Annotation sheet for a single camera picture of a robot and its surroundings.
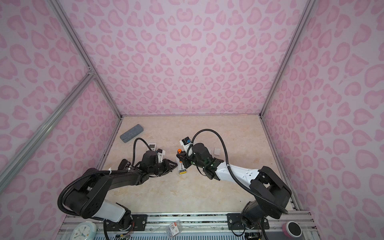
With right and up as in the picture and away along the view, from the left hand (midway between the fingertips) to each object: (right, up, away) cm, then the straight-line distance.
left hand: (178, 163), depth 87 cm
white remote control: (+2, -5, +3) cm, 7 cm away
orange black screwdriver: (+2, +9, -8) cm, 12 cm away
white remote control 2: (-19, +8, +13) cm, 24 cm away
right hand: (+1, +7, -7) cm, 10 cm away
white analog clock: (-40, -27, -18) cm, 52 cm away
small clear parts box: (0, -26, -18) cm, 31 cm away
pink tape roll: (+53, -24, -21) cm, 62 cm away
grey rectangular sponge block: (-36, +17, +20) cm, 44 cm away
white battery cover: (+20, +11, -23) cm, 32 cm away
